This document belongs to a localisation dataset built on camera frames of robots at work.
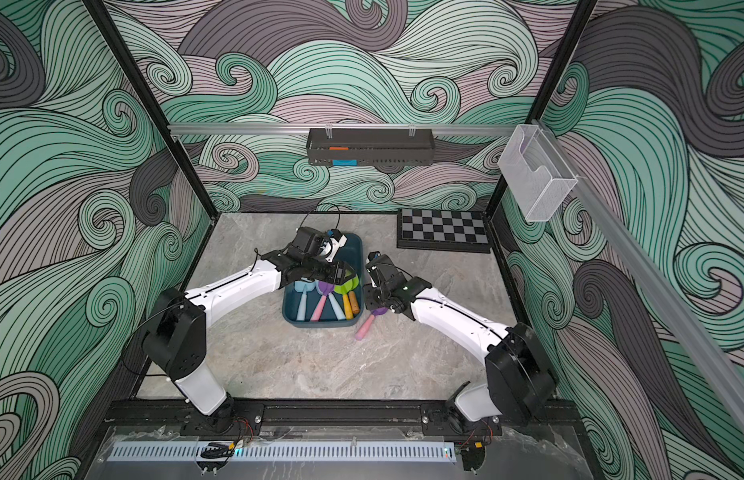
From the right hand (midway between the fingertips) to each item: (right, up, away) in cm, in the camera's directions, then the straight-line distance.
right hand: (374, 292), depth 85 cm
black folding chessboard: (+27, +19, +25) cm, 41 cm away
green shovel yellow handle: (-10, -1, +10) cm, 14 cm away
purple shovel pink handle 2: (-4, -11, -2) cm, 12 cm away
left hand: (-7, +6, 0) cm, 10 cm away
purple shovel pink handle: (-16, -1, +10) cm, 19 cm away
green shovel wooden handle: (-7, -3, +10) cm, 13 cm away
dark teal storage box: (-18, -5, +7) cm, 20 cm away
